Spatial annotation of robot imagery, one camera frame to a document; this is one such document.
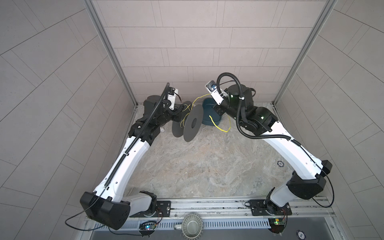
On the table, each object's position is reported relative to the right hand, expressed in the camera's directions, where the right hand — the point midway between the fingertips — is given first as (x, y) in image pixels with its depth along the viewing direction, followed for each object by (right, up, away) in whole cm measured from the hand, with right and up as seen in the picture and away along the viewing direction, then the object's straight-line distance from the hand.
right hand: (213, 93), depth 64 cm
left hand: (-12, -4, +4) cm, 13 cm away
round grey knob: (-9, -60, +2) cm, 60 cm away
